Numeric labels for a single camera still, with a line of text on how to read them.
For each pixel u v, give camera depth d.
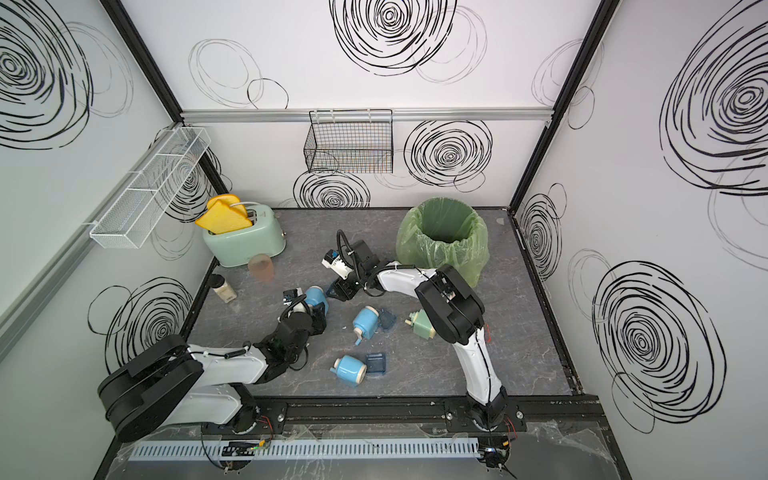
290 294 0.77
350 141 1.24
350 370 0.74
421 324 0.83
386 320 0.90
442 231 0.97
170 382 0.43
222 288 0.89
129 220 0.71
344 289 0.84
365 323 0.83
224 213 0.90
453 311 0.54
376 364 0.82
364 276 0.77
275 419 0.73
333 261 0.84
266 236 0.98
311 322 0.69
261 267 0.99
